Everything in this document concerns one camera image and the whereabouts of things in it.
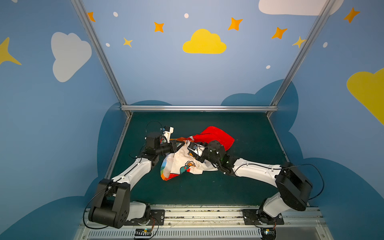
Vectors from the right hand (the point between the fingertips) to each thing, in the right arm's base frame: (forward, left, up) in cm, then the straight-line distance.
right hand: (193, 143), depth 81 cm
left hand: (+1, +6, -1) cm, 6 cm away
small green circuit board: (-40, +23, -21) cm, 51 cm away
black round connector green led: (-37, -40, -22) cm, 59 cm away
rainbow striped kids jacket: (-6, +8, -11) cm, 14 cm away
